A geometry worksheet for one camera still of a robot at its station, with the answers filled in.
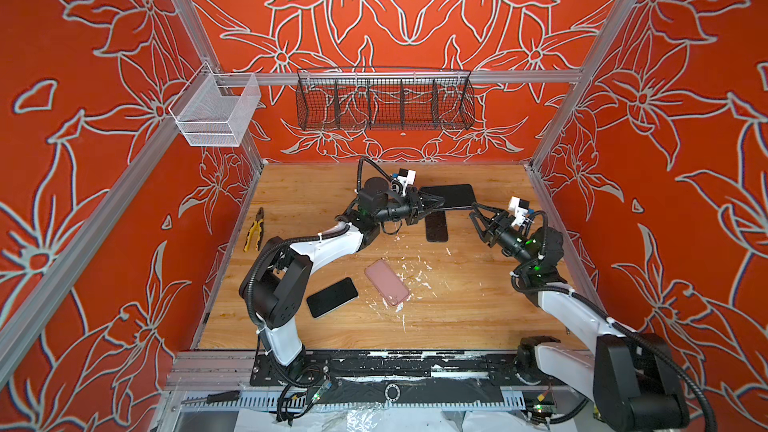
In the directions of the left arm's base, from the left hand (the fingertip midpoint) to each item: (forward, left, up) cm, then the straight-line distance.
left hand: (444, 201), depth 73 cm
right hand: (-1, -6, -3) cm, 7 cm away
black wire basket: (+40, +17, +3) cm, 44 cm away
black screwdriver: (-41, +54, -28) cm, 73 cm away
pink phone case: (-10, +14, -28) cm, 33 cm away
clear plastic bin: (+30, +71, +4) cm, 77 cm away
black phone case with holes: (+5, -3, -4) cm, 7 cm away
